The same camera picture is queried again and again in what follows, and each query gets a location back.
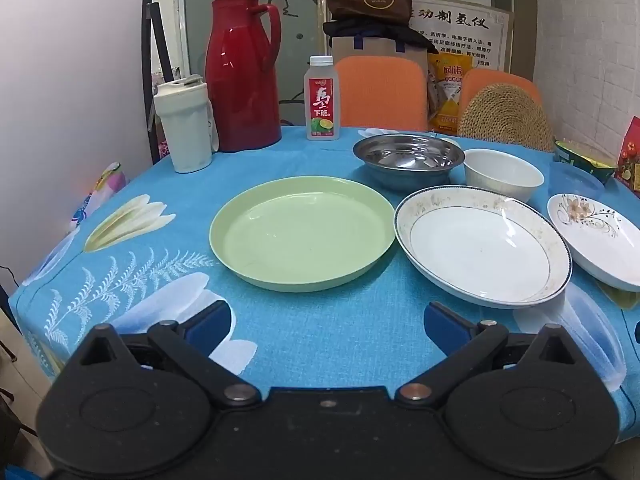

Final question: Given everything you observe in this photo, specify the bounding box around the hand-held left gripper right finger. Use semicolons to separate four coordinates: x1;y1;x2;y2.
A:
395;301;601;404

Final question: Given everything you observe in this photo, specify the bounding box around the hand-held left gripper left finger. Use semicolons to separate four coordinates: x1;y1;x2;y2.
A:
62;300;262;409

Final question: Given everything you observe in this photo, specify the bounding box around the large white rimmed plate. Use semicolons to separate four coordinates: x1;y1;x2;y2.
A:
393;185;573;309

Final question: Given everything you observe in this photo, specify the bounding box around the green plastic plate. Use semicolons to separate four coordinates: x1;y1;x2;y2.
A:
209;176;398;293

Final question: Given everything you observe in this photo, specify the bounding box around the white ceramic bowl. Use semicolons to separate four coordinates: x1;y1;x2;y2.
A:
463;148;545;204

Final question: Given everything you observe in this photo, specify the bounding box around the stainless steel bowl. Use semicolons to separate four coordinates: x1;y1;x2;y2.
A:
352;133;466;192

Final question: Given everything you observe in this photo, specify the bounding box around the white plate with flower print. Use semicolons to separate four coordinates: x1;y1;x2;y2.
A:
546;193;640;293

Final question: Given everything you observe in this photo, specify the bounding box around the blue floral tablecloth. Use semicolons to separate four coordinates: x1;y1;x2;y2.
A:
7;125;640;431

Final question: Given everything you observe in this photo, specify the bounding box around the colourful printed cloth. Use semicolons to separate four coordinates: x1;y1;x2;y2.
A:
65;161;131;226

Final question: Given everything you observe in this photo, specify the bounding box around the clear blue plastic bowl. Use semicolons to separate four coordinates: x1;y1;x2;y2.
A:
549;160;606;199

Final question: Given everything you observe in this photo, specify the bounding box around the white tumbler cup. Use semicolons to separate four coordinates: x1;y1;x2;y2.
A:
152;74;219;174

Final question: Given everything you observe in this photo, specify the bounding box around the woven straw cushion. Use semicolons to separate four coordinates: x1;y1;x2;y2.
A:
457;84;556;153

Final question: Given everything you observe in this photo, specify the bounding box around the green instant noodle cup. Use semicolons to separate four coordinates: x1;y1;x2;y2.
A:
554;139;620;186

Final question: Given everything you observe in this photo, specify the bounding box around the yellow snack bag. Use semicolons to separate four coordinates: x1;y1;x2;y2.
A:
426;52;475;128

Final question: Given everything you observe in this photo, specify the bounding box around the orange chair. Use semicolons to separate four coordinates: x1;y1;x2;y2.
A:
334;56;430;133
457;69;543;133

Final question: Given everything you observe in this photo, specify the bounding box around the red thermos jug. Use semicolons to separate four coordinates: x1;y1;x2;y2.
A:
204;0;283;153

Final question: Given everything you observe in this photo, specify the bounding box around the juice bottle with red label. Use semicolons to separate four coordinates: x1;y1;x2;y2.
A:
304;56;341;142

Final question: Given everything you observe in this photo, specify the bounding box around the red box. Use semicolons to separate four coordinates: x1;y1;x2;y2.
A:
614;116;640;196

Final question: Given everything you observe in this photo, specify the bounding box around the black tripod stand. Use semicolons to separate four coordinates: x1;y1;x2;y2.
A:
151;5;174;78

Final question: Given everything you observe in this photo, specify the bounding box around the cardboard box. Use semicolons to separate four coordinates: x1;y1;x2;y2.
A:
331;35;431;68

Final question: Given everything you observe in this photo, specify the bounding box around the black cloth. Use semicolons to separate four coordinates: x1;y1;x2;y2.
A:
322;17;440;53

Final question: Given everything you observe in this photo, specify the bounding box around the frosted glass door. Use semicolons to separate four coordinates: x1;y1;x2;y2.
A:
182;0;332;128

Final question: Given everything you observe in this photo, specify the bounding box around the white calligraphy wall poster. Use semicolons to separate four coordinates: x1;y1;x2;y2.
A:
410;0;516;73

